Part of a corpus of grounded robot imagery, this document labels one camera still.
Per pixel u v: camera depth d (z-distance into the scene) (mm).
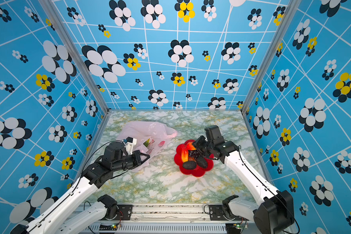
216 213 726
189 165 866
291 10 689
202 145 691
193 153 914
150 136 844
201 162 862
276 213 376
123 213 731
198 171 879
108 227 721
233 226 705
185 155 897
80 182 486
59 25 743
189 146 785
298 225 380
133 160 642
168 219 722
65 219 440
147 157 723
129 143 677
